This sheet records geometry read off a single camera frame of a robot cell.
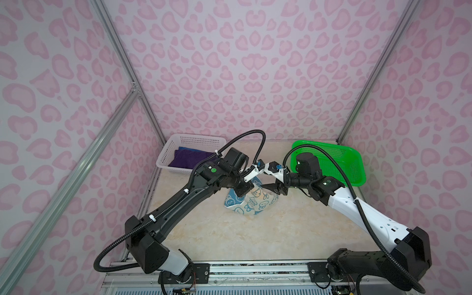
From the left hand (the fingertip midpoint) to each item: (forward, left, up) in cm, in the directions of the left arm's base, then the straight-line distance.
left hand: (256, 183), depth 73 cm
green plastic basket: (+25, -55, -18) cm, 63 cm away
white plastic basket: (+40, +47, -16) cm, 64 cm away
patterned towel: (-2, -2, -10) cm, 10 cm away
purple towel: (+30, +36, -20) cm, 51 cm away
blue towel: (+40, +43, -21) cm, 63 cm away
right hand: (+2, -3, +2) cm, 4 cm away
